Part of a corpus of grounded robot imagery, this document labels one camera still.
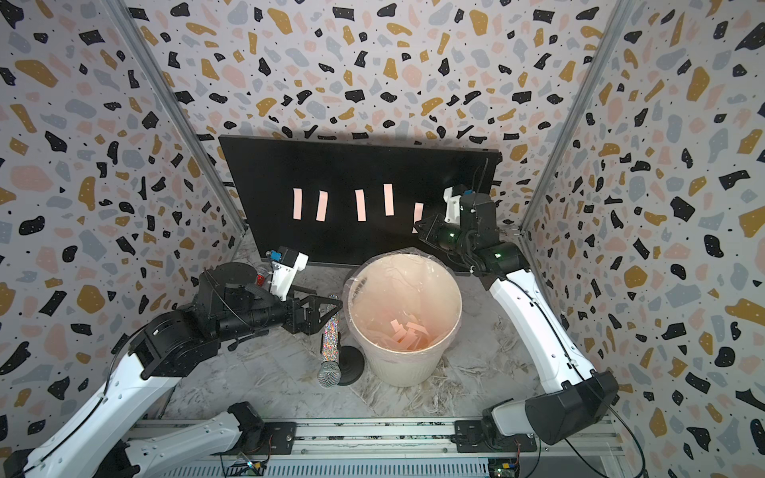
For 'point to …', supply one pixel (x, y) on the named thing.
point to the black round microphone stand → (352, 364)
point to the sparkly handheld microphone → (330, 370)
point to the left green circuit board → (254, 467)
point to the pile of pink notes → (410, 337)
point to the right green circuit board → (504, 467)
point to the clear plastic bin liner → (403, 301)
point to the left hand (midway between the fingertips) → (331, 300)
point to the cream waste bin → (399, 369)
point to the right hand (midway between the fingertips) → (413, 224)
